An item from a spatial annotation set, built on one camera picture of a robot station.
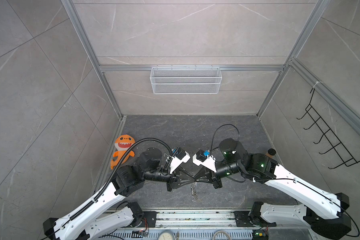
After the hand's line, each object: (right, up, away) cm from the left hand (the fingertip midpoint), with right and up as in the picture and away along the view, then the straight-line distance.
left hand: (192, 176), depth 56 cm
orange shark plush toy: (-42, +8, +37) cm, 57 cm away
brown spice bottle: (+50, +4, +32) cm, 60 cm away
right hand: (+1, -1, +2) cm, 2 cm away
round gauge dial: (-11, -30, +10) cm, 33 cm away
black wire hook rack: (+63, +11, +7) cm, 64 cm away
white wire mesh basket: (-3, +51, +45) cm, 68 cm away
